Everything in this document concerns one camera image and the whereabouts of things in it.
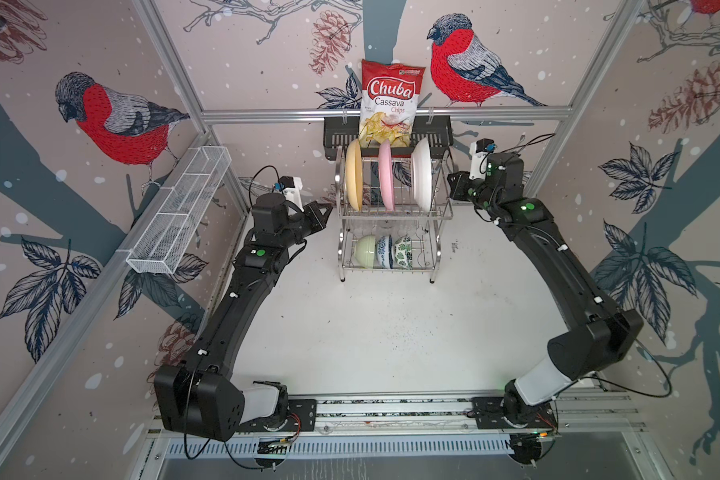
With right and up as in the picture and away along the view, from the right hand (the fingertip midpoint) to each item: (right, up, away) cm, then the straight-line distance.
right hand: (444, 179), depth 76 cm
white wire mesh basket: (-70, -16, -4) cm, 72 cm away
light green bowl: (-21, -20, +14) cm, 32 cm away
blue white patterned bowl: (-15, -20, +14) cm, 28 cm away
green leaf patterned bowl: (-9, -20, +14) cm, 26 cm away
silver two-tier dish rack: (-12, -7, +24) cm, 28 cm away
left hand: (-29, -7, -5) cm, 30 cm away
